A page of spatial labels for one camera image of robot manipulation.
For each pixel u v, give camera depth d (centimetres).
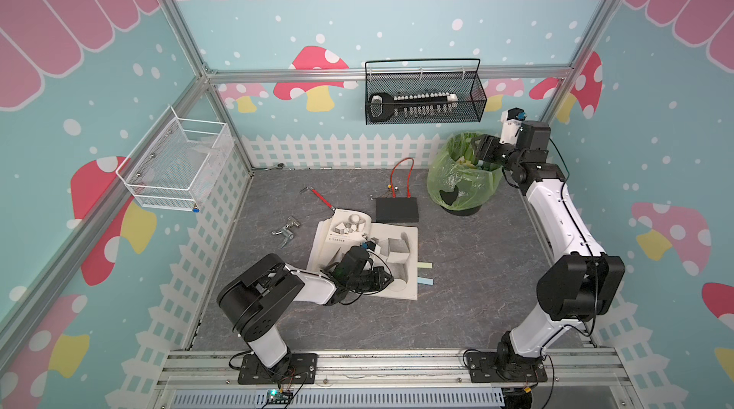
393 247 97
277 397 73
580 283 45
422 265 92
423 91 92
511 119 71
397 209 106
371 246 86
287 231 100
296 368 74
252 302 45
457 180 89
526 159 62
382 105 90
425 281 90
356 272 74
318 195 113
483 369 74
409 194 113
